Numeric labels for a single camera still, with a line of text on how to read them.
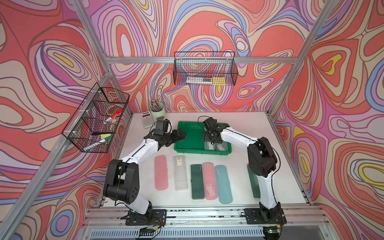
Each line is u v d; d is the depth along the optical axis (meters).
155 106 1.02
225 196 0.80
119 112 0.75
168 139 0.75
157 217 0.72
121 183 0.45
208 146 0.98
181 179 0.87
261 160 0.54
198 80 0.82
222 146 0.98
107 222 0.73
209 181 0.85
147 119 1.15
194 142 0.98
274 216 0.68
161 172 0.89
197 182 0.84
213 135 0.72
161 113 1.02
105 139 0.71
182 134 0.81
